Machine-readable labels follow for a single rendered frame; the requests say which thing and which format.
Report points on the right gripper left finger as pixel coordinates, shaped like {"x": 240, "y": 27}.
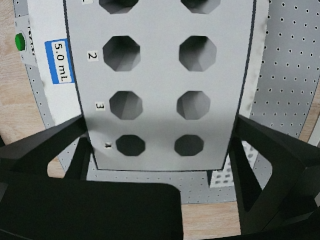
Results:
{"x": 33, "y": 153}

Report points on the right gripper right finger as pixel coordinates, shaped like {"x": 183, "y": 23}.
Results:
{"x": 295, "y": 173}

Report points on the grey rectangular base plate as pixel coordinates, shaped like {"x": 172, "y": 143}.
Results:
{"x": 288, "y": 79}

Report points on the white plate with round holes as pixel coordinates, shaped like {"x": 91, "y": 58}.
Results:
{"x": 213, "y": 65}

